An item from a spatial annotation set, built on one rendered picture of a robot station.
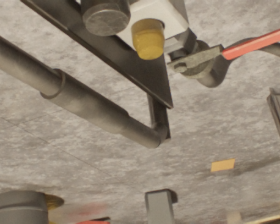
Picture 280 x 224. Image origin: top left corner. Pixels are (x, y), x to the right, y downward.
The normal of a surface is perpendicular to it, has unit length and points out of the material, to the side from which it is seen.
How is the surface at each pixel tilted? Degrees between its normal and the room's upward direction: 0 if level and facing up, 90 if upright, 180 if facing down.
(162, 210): 90
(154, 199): 90
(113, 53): 90
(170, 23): 0
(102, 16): 0
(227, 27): 0
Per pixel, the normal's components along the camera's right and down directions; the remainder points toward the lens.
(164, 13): 0.13, 0.90
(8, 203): -0.11, -0.48
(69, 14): 0.87, -0.31
